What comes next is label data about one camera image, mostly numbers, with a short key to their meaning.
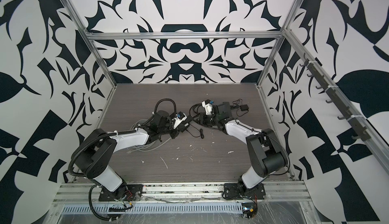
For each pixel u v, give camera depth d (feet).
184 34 3.09
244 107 3.44
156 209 2.13
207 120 2.57
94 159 1.47
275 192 2.49
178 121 2.55
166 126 2.51
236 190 2.43
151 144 2.26
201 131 3.09
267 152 1.55
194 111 3.44
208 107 2.73
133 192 2.43
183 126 2.91
